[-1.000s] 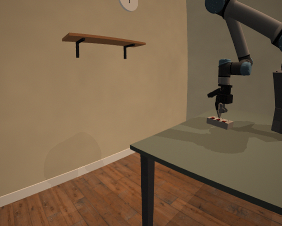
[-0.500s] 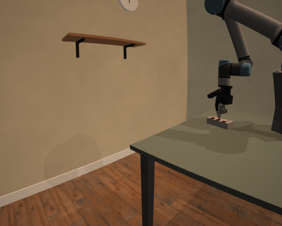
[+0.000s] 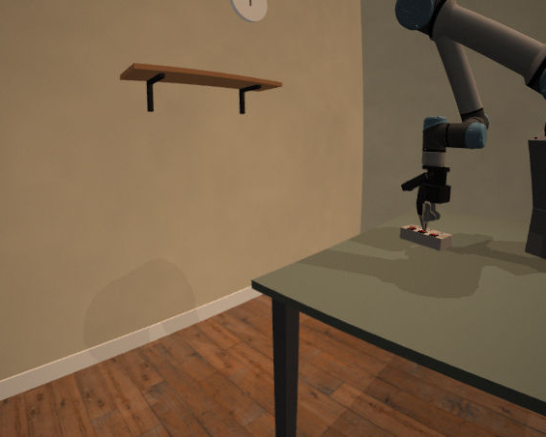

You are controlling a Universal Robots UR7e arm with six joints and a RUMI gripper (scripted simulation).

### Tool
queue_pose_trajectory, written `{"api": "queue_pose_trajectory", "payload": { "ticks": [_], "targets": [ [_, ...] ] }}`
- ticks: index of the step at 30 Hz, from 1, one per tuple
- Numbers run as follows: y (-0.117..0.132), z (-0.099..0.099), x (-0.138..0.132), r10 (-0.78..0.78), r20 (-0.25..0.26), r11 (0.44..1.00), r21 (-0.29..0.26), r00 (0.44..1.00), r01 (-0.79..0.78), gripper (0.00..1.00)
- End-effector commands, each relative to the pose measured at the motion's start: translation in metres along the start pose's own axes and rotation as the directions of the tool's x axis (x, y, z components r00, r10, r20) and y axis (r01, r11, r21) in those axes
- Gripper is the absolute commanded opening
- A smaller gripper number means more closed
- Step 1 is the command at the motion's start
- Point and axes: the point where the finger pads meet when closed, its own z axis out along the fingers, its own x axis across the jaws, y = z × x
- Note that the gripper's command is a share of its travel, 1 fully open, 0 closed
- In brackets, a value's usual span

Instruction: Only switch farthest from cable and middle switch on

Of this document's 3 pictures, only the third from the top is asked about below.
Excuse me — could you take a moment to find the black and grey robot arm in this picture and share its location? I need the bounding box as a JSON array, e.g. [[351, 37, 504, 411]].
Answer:
[[395, 0, 546, 167]]

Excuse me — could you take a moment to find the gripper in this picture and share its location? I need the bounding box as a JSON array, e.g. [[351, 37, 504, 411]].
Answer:
[[417, 165, 451, 231]]

